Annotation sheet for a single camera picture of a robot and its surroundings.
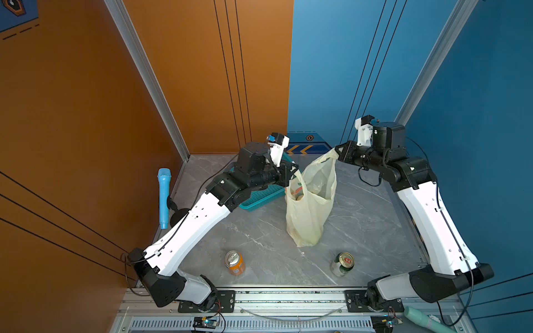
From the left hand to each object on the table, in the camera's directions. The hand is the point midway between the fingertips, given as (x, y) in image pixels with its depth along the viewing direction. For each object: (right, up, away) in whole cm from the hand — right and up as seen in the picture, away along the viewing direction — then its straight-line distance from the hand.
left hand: (300, 164), depth 64 cm
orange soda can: (-22, -34, +9) cm, 41 cm away
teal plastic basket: (-15, -14, +25) cm, 32 cm away
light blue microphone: (-50, -4, +14) cm, 52 cm away
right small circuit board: (+29, -55, +7) cm, 62 cm away
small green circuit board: (-32, -54, +7) cm, 64 cm away
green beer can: (+17, -34, +9) cm, 39 cm away
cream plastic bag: (+5, -11, +8) cm, 14 cm away
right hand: (+12, +6, +4) cm, 14 cm away
